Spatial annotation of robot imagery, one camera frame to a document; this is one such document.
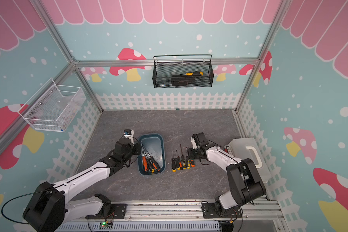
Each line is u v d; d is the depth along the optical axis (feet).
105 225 2.39
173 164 2.94
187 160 3.02
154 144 3.01
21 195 1.27
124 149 2.14
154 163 2.88
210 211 2.43
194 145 2.71
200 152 2.16
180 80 2.91
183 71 3.09
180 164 2.94
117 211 2.43
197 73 3.00
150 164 2.87
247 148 2.76
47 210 1.33
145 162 2.86
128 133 2.44
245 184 1.43
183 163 2.93
